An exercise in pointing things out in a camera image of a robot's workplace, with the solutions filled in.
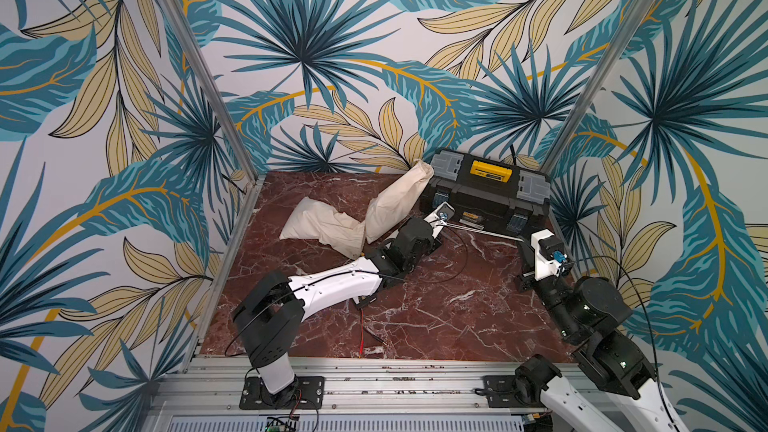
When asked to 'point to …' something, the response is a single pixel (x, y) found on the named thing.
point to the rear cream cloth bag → (390, 203)
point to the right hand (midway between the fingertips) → (512, 242)
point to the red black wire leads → (362, 333)
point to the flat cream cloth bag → (312, 220)
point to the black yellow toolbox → (487, 193)
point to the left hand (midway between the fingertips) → (425, 217)
